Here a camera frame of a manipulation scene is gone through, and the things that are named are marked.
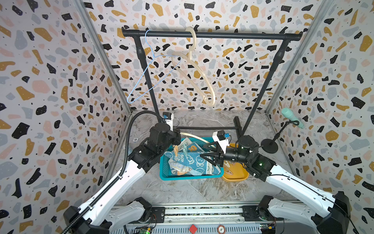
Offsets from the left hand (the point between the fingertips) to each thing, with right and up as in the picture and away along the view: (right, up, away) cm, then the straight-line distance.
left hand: (182, 127), depth 71 cm
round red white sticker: (+19, -49, -1) cm, 53 cm away
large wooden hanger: (+2, -3, 0) cm, 4 cm away
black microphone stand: (+59, -14, +29) cm, 67 cm away
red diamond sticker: (+5, -48, -1) cm, 49 cm away
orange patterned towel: (-1, -24, +11) cm, 26 cm away
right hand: (+11, -11, -7) cm, 17 cm away
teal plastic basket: (-11, -27, +12) cm, 31 cm away
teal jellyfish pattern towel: (+7, -18, +6) cm, 20 cm away
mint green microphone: (+54, +7, +3) cm, 54 cm away
